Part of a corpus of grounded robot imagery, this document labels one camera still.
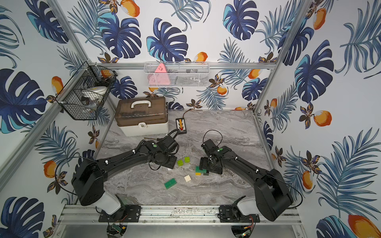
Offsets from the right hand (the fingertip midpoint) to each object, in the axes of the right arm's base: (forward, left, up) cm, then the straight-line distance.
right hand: (207, 168), depth 85 cm
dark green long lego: (-1, +5, -1) cm, 5 cm away
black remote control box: (+34, +17, -3) cm, 38 cm away
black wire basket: (+30, +72, +27) cm, 82 cm away
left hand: (+2, +20, +4) cm, 21 cm away
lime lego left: (+5, +16, -3) cm, 17 cm away
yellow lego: (-2, +5, -4) cm, 6 cm away
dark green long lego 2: (-8, +21, -4) cm, 23 cm away
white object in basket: (+28, +61, +32) cm, 75 cm away
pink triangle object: (+44, +29, +31) cm, 61 cm away
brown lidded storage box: (+25, +39, +16) cm, 49 cm away
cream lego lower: (-4, +11, -4) cm, 13 cm away
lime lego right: (+7, +12, -4) cm, 14 cm away
